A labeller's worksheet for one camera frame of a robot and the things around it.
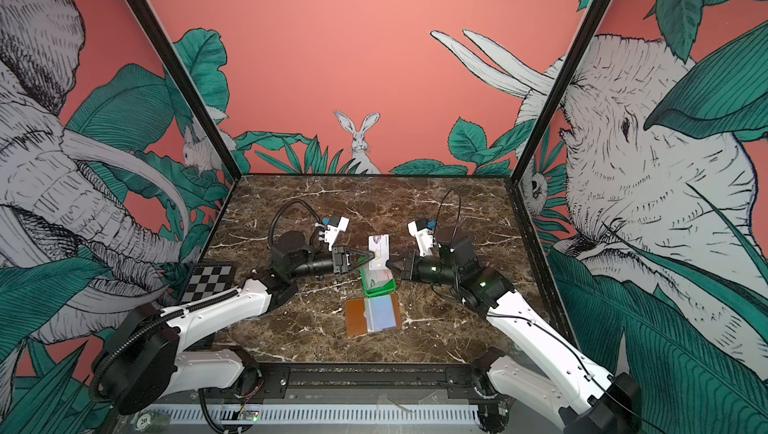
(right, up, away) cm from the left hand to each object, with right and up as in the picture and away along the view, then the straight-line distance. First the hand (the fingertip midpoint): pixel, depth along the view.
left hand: (373, 258), depth 69 cm
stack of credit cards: (0, -9, +19) cm, 21 cm away
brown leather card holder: (-3, -20, +16) cm, 25 cm away
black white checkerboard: (-52, -10, +19) cm, 56 cm away
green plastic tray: (+1, -13, +18) cm, 22 cm away
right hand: (+3, -1, -2) cm, 3 cm away
